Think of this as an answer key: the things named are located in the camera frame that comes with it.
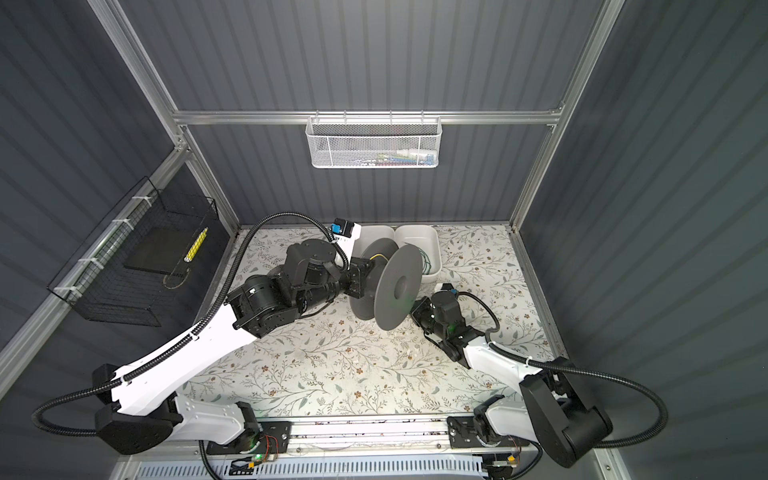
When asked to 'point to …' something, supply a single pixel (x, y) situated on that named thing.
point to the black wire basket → (96, 281)
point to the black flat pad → (163, 250)
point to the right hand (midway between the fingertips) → (406, 304)
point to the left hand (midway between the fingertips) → (374, 260)
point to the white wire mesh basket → (373, 142)
